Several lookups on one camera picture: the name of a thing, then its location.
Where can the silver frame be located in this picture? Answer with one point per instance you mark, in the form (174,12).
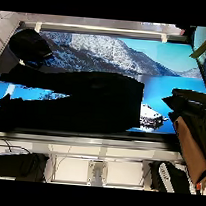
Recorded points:
(97,173)

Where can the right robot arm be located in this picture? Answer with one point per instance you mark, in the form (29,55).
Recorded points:
(171,180)

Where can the black garment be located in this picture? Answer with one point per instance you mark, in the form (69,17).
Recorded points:
(28,46)
(197,110)

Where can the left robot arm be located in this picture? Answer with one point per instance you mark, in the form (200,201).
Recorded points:
(15,166)

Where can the black pants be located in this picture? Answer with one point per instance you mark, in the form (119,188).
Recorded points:
(97,104)

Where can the brown garment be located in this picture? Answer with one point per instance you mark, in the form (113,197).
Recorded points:
(191,148)

